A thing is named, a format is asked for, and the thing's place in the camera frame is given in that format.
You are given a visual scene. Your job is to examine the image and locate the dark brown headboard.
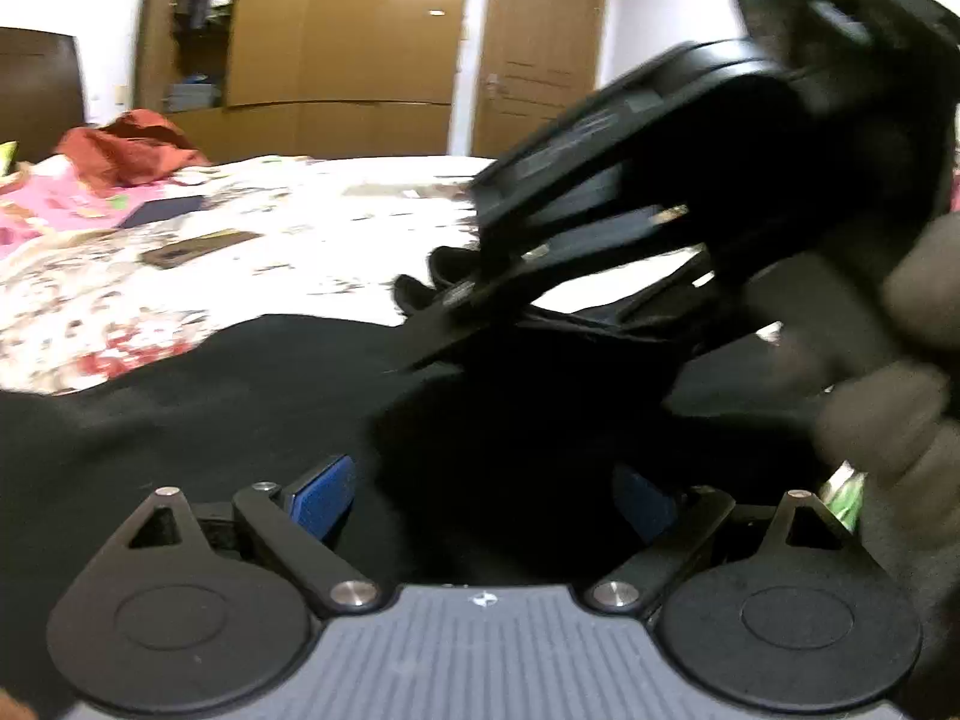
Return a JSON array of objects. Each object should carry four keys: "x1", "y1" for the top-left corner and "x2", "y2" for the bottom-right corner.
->
[{"x1": 0, "y1": 28, "x2": 86, "y2": 163}]

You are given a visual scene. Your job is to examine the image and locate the right hand in glove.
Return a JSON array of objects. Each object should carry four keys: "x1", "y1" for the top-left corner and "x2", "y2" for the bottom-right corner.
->
[{"x1": 745, "y1": 208, "x2": 960, "y2": 542}]

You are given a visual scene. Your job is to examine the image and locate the green patterned pillow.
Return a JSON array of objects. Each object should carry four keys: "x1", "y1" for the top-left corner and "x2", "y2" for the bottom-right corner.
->
[{"x1": 0, "y1": 142, "x2": 16, "y2": 177}]

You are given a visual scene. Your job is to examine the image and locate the dark blue flat item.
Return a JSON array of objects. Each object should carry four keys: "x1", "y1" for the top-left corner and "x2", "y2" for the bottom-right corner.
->
[{"x1": 117, "y1": 195, "x2": 205, "y2": 229}]

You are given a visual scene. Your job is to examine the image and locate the brown flat item on bed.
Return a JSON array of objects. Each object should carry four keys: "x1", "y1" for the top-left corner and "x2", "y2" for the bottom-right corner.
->
[{"x1": 139, "y1": 231, "x2": 259, "y2": 270}]

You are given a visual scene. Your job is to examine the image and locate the brown wooden door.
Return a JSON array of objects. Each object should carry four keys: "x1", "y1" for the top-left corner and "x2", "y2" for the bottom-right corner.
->
[{"x1": 470, "y1": 0, "x2": 605, "y2": 158}]

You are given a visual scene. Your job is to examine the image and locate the red-orange cloth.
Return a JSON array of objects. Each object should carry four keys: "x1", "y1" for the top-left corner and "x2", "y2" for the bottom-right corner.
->
[{"x1": 55, "y1": 109, "x2": 210, "y2": 197}]

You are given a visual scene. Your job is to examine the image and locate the floral white bedspread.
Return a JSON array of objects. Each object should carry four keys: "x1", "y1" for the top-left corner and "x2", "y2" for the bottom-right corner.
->
[{"x1": 0, "y1": 152, "x2": 715, "y2": 398}]

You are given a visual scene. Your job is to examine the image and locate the black pants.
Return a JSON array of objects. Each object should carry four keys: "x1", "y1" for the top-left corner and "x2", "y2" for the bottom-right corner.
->
[{"x1": 0, "y1": 242, "x2": 872, "y2": 720}]

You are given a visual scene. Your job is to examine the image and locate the brown wooden wardrobe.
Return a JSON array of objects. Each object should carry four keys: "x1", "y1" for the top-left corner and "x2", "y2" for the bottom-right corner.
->
[{"x1": 133, "y1": 0, "x2": 662, "y2": 163}]

